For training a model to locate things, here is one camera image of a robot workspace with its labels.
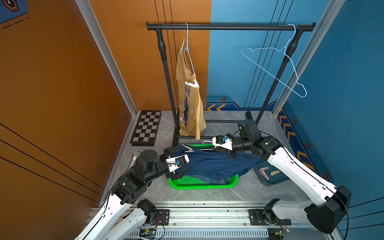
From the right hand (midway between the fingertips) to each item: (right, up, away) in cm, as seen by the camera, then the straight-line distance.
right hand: (215, 145), depth 70 cm
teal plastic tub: (+32, -19, +14) cm, 40 cm away
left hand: (-15, -3, -3) cm, 16 cm away
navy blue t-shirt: (+1, -11, +6) cm, 13 cm away
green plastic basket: (-14, -23, +14) cm, 30 cm away
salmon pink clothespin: (+30, -18, +15) cm, 38 cm away
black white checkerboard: (-45, +7, +35) cm, 57 cm away
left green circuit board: (-33, -42, +1) cm, 53 cm away
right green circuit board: (+32, -41, -1) cm, 51 cm away
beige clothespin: (-12, -3, +8) cm, 15 cm away
